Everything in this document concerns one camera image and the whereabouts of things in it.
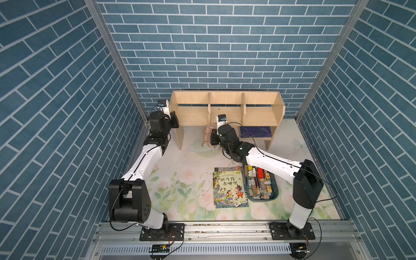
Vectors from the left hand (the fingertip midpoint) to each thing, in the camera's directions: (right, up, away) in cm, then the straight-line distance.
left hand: (179, 111), depth 83 cm
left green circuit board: (-6, -63, -11) cm, 64 cm away
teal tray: (+44, -39, +4) cm, 59 cm away
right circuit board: (+56, -63, -13) cm, 85 cm away
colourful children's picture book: (+26, -42, +4) cm, 49 cm away
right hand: (+18, -9, -1) cm, 21 cm away
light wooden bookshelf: (+41, +1, +7) cm, 42 cm away
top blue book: (+43, -10, +12) cm, 45 cm away
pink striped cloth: (+15, -11, -2) cm, 18 cm away
